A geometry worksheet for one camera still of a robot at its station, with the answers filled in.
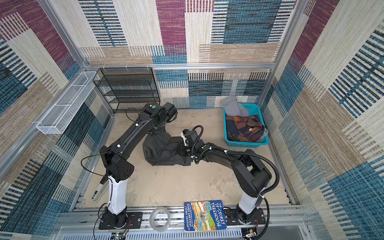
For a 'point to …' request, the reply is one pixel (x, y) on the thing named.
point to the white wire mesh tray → (56, 120)
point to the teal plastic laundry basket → (252, 109)
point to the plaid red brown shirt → (247, 128)
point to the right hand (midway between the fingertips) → (179, 151)
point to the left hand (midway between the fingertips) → (153, 130)
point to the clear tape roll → (151, 219)
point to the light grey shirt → (233, 108)
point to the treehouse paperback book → (204, 216)
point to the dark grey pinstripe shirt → (160, 149)
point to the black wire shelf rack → (127, 89)
